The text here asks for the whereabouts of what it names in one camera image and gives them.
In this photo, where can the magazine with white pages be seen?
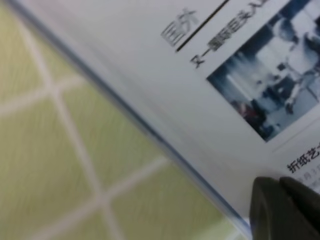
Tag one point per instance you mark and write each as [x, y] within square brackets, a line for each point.
[229, 88]

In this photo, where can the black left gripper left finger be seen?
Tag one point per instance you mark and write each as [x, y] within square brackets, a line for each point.
[274, 216]

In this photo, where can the green checkered tablecloth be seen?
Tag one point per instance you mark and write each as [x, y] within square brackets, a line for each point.
[72, 167]

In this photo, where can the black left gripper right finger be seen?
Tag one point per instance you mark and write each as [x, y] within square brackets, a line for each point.
[306, 199]

